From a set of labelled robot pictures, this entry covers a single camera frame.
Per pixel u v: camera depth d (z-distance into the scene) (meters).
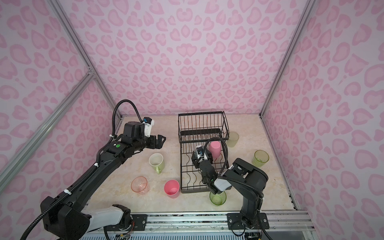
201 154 0.75
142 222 0.73
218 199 0.80
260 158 0.86
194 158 0.82
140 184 0.84
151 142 0.69
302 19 0.73
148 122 0.69
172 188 0.83
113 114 0.56
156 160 0.90
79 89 0.80
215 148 0.87
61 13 0.71
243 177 0.50
